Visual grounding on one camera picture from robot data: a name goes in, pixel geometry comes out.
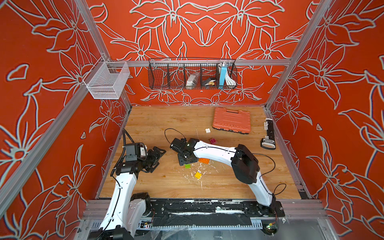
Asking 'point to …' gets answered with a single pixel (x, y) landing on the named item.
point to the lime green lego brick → (187, 166)
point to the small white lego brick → (207, 130)
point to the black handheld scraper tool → (269, 142)
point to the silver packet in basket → (191, 79)
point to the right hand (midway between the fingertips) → (181, 162)
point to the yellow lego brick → (198, 175)
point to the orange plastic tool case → (232, 120)
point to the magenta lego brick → (213, 141)
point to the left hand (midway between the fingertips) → (162, 155)
